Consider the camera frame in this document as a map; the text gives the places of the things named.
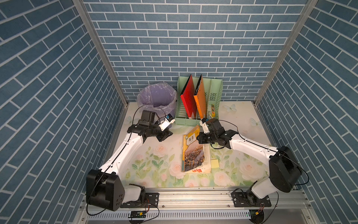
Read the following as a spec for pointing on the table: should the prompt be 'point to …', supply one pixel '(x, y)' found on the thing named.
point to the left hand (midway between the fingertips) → (172, 130)
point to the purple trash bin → (159, 97)
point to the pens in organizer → (213, 110)
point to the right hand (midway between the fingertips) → (197, 138)
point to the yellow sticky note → (215, 163)
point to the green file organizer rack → (212, 88)
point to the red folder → (188, 96)
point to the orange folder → (199, 97)
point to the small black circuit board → (138, 214)
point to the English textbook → (196, 157)
